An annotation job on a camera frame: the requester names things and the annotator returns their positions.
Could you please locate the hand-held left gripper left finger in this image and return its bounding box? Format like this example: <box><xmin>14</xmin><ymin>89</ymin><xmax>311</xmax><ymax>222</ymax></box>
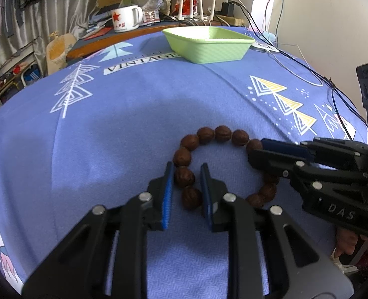
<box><xmin>22</xmin><ymin>161</ymin><xmax>176</xmax><ymax>299</ymax></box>

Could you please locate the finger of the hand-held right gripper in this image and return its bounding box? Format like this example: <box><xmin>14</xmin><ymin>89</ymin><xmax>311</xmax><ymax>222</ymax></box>
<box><xmin>260</xmin><ymin>137</ymin><xmax>368</xmax><ymax>172</ymax></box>
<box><xmin>248</xmin><ymin>149</ymin><xmax>368</xmax><ymax>200</ymax></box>

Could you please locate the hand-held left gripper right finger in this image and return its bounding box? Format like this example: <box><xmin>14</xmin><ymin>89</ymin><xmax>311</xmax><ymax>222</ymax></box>
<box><xmin>200</xmin><ymin>163</ymin><xmax>321</xmax><ymax>299</ymax></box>

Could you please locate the brown walnut bead bracelet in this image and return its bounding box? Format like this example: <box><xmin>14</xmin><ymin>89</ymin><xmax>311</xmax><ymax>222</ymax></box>
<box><xmin>173</xmin><ymin>125</ymin><xmax>279</xmax><ymax>211</ymax></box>

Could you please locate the green plastic tray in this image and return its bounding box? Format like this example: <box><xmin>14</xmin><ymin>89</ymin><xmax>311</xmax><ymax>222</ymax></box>
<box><xmin>162</xmin><ymin>26</ymin><xmax>255</xmax><ymax>65</ymax></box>

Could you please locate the person's right hand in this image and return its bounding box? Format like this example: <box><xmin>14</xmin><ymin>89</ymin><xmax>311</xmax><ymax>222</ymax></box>
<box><xmin>335</xmin><ymin>227</ymin><xmax>358</xmax><ymax>256</ymax></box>

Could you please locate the blue printed tablecloth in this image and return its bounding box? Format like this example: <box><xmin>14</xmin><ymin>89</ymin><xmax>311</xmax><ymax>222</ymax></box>
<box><xmin>0</xmin><ymin>26</ymin><xmax>368</xmax><ymax>299</ymax></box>

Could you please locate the white round device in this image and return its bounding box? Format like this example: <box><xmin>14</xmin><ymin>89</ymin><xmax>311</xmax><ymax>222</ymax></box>
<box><xmin>251</xmin><ymin>42</ymin><xmax>279</xmax><ymax>53</ymax></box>

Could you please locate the beige power strip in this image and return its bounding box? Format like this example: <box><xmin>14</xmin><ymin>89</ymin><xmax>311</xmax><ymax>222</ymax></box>
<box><xmin>215</xmin><ymin>14</ymin><xmax>243</xmax><ymax>27</ymax></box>

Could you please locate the white router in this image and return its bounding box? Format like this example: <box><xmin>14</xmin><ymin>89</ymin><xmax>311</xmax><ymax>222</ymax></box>
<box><xmin>171</xmin><ymin>0</ymin><xmax>219</xmax><ymax>23</ymax></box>

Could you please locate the red envelope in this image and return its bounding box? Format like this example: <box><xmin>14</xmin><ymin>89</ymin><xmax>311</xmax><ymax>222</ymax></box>
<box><xmin>84</xmin><ymin>26</ymin><xmax>113</xmax><ymax>40</ymax></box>

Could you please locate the red white small packet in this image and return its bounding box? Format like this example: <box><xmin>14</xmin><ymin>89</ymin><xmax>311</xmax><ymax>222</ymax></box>
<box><xmin>142</xmin><ymin>10</ymin><xmax>159</xmax><ymax>25</ymax></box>

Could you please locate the white yellow sack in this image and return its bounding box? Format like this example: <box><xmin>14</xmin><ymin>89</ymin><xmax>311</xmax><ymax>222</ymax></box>
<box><xmin>46</xmin><ymin>33</ymin><xmax>77</xmax><ymax>75</ymax></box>

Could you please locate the white enamel mug red star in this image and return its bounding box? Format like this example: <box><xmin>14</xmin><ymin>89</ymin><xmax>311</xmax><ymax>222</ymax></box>
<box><xmin>111</xmin><ymin>4</ymin><xmax>143</xmax><ymax>33</ymax></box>

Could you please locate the clear plastic bag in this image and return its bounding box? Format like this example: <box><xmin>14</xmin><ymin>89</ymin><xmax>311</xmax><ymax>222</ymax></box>
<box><xmin>143</xmin><ymin>0</ymin><xmax>169</xmax><ymax>13</ymax></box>

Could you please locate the grey curtain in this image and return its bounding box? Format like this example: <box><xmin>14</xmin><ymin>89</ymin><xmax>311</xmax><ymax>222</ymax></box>
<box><xmin>0</xmin><ymin>0</ymin><xmax>135</xmax><ymax>78</ymax></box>

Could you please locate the white cable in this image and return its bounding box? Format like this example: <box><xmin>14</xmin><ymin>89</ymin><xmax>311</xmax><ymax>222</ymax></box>
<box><xmin>266</xmin><ymin>45</ymin><xmax>324</xmax><ymax>87</ymax></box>

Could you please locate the black cable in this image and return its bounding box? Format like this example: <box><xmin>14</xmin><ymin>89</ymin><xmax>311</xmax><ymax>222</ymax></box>
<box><xmin>227</xmin><ymin>0</ymin><xmax>368</xmax><ymax>122</ymax></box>

